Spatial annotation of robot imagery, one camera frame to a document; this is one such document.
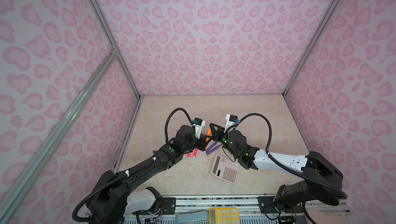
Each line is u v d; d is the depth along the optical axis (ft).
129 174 1.46
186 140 2.06
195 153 2.96
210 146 3.04
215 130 2.55
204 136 2.34
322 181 1.40
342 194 1.30
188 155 2.95
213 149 3.02
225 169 2.74
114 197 1.31
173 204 2.42
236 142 1.93
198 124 2.31
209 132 2.53
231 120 2.29
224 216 2.28
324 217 2.20
